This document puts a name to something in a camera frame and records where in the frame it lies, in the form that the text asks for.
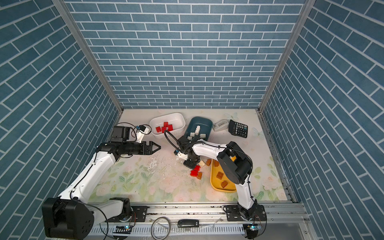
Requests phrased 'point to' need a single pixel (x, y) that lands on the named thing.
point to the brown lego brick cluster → (199, 175)
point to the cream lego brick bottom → (202, 135)
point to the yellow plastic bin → (219, 181)
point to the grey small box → (220, 125)
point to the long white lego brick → (197, 130)
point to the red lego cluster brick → (194, 172)
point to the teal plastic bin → (200, 127)
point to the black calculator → (237, 129)
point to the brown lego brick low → (224, 184)
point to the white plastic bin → (173, 123)
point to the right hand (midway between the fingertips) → (190, 162)
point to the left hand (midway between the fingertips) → (155, 147)
